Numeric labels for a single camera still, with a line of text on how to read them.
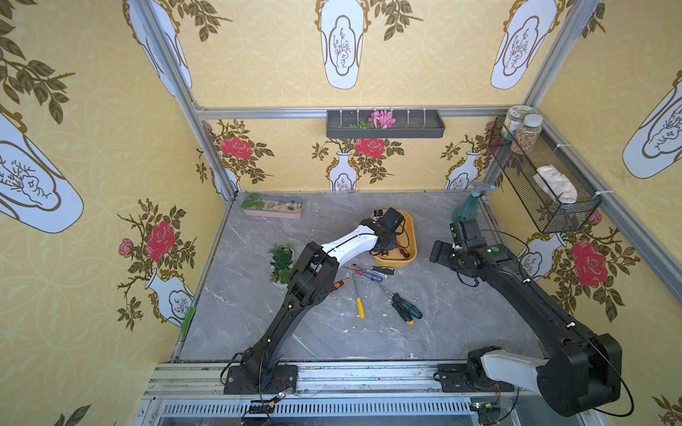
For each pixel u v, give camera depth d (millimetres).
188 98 881
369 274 948
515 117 854
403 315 844
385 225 790
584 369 390
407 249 1002
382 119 880
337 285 918
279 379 731
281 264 905
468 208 1045
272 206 1133
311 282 603
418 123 924
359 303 877
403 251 991
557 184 700
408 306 854
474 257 573
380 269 949
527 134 798
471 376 667
